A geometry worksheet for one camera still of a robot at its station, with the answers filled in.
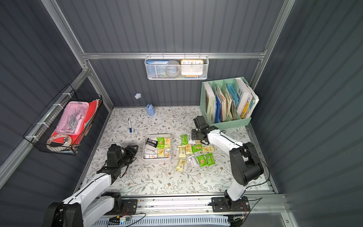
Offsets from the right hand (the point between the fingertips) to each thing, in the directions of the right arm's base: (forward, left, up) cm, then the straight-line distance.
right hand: (199, 133), depth 93 cm
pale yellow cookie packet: (-11, +25, -7) cm, 28 cm away
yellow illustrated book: (+19, -34, +4) cm, 39 cm away
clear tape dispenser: (-20, +72, +22) cm, 78 cm away
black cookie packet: (-4, +33, -7) cm, 33 cm away
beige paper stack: (+16, -18, +13) cm, 28 cm away
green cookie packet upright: (-3, +26, -7) cm, 27 cm away
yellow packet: (-10, +11, -8) cm, 17 cm away
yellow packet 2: (-8, +7, -8) cm, 13 cm away
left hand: (-11, +40, 0) cm, 42 cm away
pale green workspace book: (+15, -7, +13) cm, 21 cm away
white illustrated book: (+23, -30, +17) cm, 41 cm away
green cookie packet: (-15, -7, -7) cm, 18 cm away
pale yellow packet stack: (-5, +21, -5) cm, 22 cm away
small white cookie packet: (-2, +5, -8) cm, 9 cm away
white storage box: (-16, +28, -8) cm, 33 cm away
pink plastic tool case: (-7, +67, +23) cm, 71 cm away
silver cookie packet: (-16, +5, -8) cm, 18 cm away
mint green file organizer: (+11, -19, -5) cm, 22 cm away
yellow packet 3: (-19, +12, -7) cm, 23 cm away
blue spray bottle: (+23, +37, -2) cm, 44 cm away
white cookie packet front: (-14, +31, -6) cm, 35 cm away
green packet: (0, +10, -8) cm, 13 cm away
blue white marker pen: (+9, +51, -8) cm, 53 cm away
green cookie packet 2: (-16, -1, -8) cm, 17 cm away
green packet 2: (-7, +1, -7) cm, 10 cm away
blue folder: (+13, -14, +4) cm, 19 cm away
